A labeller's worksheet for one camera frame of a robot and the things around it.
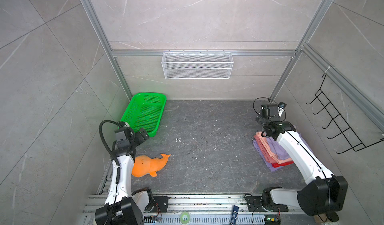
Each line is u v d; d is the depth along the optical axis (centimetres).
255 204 73
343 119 65
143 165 80
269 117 60
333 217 62
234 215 69
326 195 38
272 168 84
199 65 101
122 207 38
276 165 82
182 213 70
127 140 61
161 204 73
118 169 48
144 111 117
